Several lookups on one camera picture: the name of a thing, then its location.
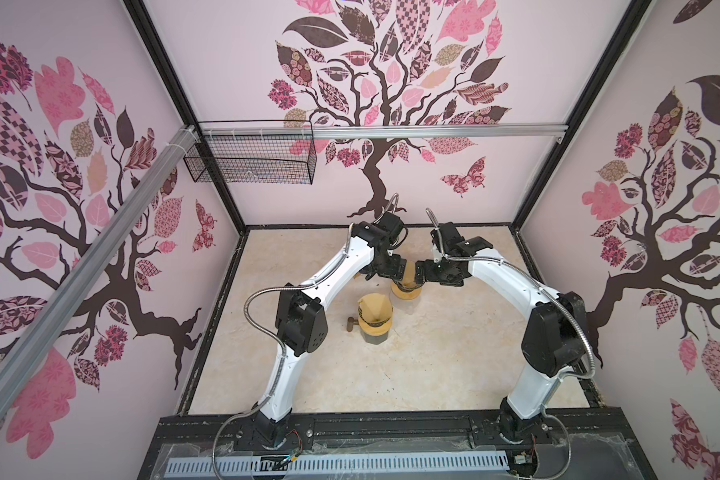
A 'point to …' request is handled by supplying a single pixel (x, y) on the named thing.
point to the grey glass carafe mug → (369, 339)
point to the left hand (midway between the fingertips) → (385, 274)
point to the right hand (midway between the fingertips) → (429, 275)
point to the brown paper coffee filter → (375, 307)
